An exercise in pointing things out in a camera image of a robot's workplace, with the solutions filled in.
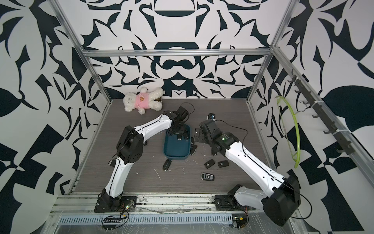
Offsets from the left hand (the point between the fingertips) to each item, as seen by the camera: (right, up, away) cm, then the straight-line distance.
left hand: (179, 128), depth 98 cm
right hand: (+14, 0, -18) cm, 23 cm away
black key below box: (-7, -20, -11) cm, 24 cm away
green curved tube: (+54, -10, -30) cm, 63 cm away
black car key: (+18, -19, -11) cm, 29 cm away
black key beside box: (+9, -11, -4) cm, 15 cm away
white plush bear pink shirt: (-27, +20, +10) cm, 35 cm away
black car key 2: (+26, -20, -11) cm, 35 cm away
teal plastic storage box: (-2, -12, -6) cm, 14 cm away
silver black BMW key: (+16, -25, -16) cm, 34 cm away
